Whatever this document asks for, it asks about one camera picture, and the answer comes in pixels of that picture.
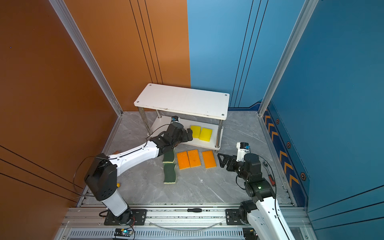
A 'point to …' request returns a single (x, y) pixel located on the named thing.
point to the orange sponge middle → (194, 158)
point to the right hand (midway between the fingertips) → (224, 156)
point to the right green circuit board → (250, 233)
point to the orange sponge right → (209, 159)
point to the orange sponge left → (183, 160)
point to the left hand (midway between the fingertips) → (188, 131)
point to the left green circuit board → (121, 232)
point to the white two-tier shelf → (156, 98)
